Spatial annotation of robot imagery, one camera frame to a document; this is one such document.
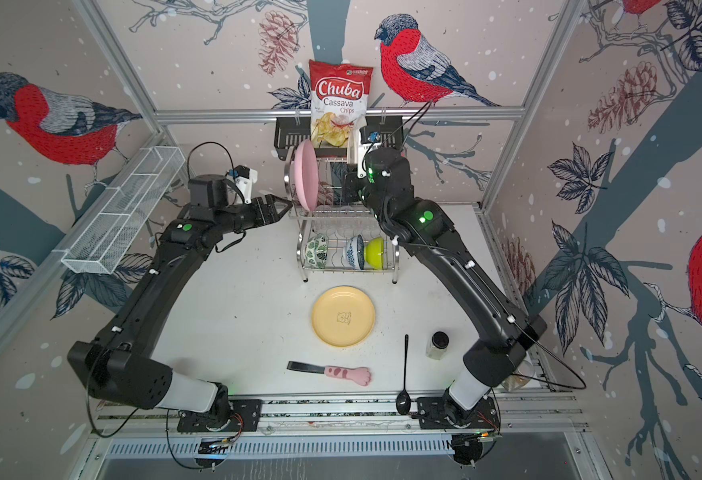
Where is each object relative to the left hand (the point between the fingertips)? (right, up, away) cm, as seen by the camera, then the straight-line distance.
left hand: (281, 204), depth 72 cm
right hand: (+15, +6, -9) cm, 18 cm away
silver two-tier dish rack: (+10, -9, +34) cm, 37 cm away
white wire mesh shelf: (-44, -6, +1) cm, 44 cm away
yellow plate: (+14, -33, +18) cm, 40 cm away
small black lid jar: (+40, -36, +4) cm, 54 cm away
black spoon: (+31, -51, +3) cm, 60 cm away
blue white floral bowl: (+18, -13, +17) cm, 28 cm away
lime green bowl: (+24, -14, +20) cm, 34 cm away
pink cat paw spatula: (+20, -46, +6) cm, 50 cm away
